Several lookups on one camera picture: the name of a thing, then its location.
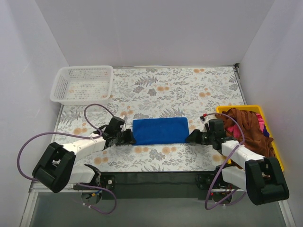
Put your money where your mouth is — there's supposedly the blue towel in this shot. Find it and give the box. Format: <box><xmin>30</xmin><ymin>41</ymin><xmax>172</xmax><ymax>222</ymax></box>
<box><xmin>133</xmin><ymin>117</ymin><xmax>189</xmax><ymax>146</ymax></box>

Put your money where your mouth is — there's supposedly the brown towel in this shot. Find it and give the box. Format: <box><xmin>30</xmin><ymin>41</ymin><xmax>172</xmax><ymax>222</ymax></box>
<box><xmin>221</xmin><ymin>107</ymin><xmax>276</xmax><ymax>170</ymax></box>

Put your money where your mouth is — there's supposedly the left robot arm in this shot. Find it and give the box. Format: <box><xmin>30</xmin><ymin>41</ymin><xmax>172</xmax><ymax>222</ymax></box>
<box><xmin>32</xmin><ymin>116</ymin><xmax>136</xmax><ymax>193</ymax></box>

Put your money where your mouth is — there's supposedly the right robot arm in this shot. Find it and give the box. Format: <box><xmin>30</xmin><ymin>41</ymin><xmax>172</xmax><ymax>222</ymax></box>
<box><xmin>186</xmin><ymin>119</ymin><xmax>289</xmax><ymax>205</ymax></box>

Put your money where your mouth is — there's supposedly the pink towel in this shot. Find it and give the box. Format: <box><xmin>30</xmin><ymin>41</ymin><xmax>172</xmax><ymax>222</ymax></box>
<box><xmin>227</xmin><ymin>113</ymin><xmax>267</xmax><ymax>138</ymax></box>

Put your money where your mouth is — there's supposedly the floral table mat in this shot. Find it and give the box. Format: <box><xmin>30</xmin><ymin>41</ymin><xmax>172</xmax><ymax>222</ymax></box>
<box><xmin>53</xmin><ymin>67</ymin><xmax>244</xmax><ymax>172</ymax></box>

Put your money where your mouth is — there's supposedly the purple towel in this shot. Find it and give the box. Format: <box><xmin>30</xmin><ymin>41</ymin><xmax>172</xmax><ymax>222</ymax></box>
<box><xmin>263</xmin><ymin>125</ymin><xmax>270</xmax><ymax>137</ymax></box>

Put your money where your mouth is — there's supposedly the white plastic basket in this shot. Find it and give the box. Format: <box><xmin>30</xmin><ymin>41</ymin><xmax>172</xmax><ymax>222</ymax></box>
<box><xmin>50</xmin><ymin>66</ymin><xmax>114</xmax><ymax>105</ymax></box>

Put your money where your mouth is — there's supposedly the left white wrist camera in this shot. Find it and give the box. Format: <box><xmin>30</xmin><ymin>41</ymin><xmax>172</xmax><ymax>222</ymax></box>
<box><xmin>120</xmin><ymin>115</ymin><xmax>128</xmax><ymax>131</ymax></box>

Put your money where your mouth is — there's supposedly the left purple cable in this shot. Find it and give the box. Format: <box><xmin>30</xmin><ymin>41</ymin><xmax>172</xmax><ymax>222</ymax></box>
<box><xmin>17</xmin><ymin>104</ymin><xmax>118</xmax><ymax>215</ymax></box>

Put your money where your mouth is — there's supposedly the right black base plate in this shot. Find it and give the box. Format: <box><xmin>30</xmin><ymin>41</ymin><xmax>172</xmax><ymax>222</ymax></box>
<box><xmin>195</xmin><ymin>172</ymin><xmax>228</xmax><ymax>190</ymax></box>

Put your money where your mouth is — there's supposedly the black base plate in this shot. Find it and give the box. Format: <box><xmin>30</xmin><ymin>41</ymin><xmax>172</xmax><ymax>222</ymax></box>
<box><xmin>96</xmin><ymin>174</ymin><xmax>116</xmax><ymax>190</ymax></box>
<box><xmin>195</xmin><ymin>172</ymin><xmax>228</xmax><ymax>190</ymax></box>

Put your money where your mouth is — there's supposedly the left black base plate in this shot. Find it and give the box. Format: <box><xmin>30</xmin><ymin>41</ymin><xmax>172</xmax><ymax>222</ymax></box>
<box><xmin>96</xmin><ymin>174</ymin><xmax>116</xmax><ymax>190</ymax></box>

